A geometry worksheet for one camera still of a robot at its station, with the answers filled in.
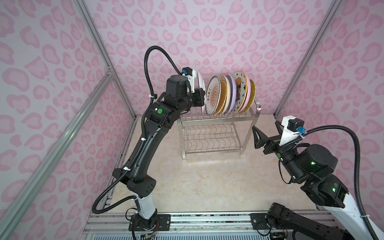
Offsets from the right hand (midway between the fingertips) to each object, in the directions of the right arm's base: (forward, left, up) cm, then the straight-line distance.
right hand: (264, 123), depth 53 cm
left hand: (+17, +20, +3) cm, 26 cm away
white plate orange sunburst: (+29, +16, -10) cm, 35 cm away
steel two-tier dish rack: (+29, +22, -44) cm, 57 cm away
